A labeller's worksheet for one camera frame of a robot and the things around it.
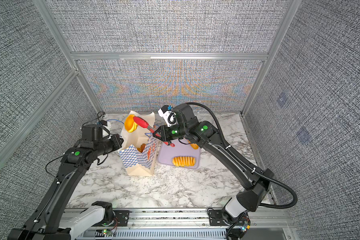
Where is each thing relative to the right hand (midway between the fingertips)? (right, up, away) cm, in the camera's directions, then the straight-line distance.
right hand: (155, 132), depth 66 cm
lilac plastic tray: (+13, -11, +32) cm, 36 cm away
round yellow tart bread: (-12, +3, +4) cm, 13 cm away
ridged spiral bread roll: (+13, -18, +22) cm, 31 cm away
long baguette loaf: (+21, -10, +31) cm, 39 cm away
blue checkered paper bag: (-12, -18, +15) cm, 26 cm away
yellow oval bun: (-7, -7, +5) cm, 11 cm away
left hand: (-17, -4, +8) cm, 19 cm away
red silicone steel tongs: (-7, +4, +3) cm, 9 cm away
